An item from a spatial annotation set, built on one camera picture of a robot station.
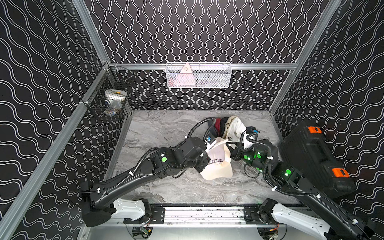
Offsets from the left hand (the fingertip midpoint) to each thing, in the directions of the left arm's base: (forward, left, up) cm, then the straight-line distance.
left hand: (207, 152), depth 64 cm
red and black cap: (+31, -9, -19) cm, 37 cm away
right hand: (+6, -8, +1) cm, 10 cm away
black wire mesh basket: (+51, +61, +1) cm, 79 cm away
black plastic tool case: (+10, -50, -8) cm, 52 cm away
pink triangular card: (+47, +14, +6) cm, 50 cm away
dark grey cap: (+30, -6, -21) cm, 37 cm away
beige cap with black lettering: (+31, -14, -14) cm, 37 cm away
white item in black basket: (+28, +52, +3) cm, 59 cm away
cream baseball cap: (+2, -8, -16) cm, 18 cm away
